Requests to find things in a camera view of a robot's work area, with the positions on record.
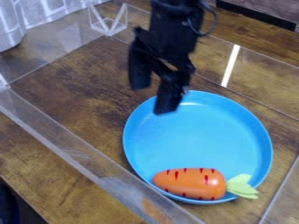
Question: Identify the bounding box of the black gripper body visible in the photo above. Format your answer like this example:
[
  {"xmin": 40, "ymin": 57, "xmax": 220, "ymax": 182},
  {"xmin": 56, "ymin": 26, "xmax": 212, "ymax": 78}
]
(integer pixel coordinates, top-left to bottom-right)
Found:
[{"xmin": 130, "ymin": 0, "xmax": 204, "ymax": 73}]

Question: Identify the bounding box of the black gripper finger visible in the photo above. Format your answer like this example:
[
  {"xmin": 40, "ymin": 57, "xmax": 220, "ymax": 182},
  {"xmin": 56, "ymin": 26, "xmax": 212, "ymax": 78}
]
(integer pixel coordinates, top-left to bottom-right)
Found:
[
  {"xmin": 153, "ymin": 71, "xmax": 188, "ymax": 115},
  {"xmin": 128, "ymin": 43, "xmax": 152, "ymax": 90}
]

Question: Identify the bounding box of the blue round plastic tray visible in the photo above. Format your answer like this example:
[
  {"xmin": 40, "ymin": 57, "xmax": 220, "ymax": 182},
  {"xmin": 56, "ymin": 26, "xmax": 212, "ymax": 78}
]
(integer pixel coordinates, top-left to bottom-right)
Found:
[{"xmin": 122, "ymin": 90, "xmax": 273, "ymax": 205}]

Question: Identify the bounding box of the orange toy carrot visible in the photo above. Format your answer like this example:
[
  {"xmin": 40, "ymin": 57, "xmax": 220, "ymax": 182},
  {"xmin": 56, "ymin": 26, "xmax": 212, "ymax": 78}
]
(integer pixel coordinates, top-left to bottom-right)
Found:
[{"xmin": 152, "ymin": 168, "xmax": 257, "ymax": 200}]

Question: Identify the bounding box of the white grid curtain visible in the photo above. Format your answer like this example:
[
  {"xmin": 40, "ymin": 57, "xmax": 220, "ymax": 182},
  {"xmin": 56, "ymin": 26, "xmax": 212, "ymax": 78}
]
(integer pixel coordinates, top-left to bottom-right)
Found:
[{"xmin": 0, "ymin": 0, "xmax": 109, "ymax": 53}]

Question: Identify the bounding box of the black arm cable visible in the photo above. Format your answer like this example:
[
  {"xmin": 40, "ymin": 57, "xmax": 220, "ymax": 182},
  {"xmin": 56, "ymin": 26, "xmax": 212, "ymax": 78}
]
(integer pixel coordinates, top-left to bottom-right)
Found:
[{"xmin": 185, "ymin": 0, "xmax": 220, "ymax": 38}]

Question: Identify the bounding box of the clear acrylic corner bracket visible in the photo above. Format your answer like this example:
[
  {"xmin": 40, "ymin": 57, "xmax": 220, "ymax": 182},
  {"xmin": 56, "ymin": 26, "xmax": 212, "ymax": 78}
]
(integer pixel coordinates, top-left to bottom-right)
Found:
[{"xmin": 88, "ymin": 3, "xmax": 128, "ymax": 37}]

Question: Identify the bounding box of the clear acrylic enclosure wall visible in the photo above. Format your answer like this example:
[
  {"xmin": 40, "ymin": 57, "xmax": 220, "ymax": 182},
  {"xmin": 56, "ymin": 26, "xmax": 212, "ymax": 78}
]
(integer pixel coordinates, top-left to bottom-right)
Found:
[{"xmin": 0, "ymin": 3, "xmax": 299, "ymax": 224}]

